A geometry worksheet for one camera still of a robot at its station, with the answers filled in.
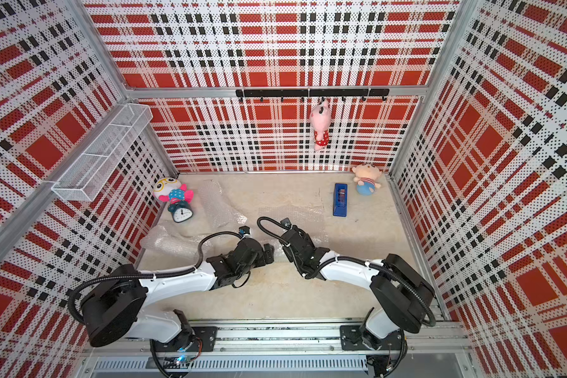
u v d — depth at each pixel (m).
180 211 1.00
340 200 1.02
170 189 1.08
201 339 0.73
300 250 0.65
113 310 0.42
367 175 1.12
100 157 0.75
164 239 0.91
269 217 0.71
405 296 0.43
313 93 0.89
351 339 0.72
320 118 0.90
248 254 0.66
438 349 0.73
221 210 0.99
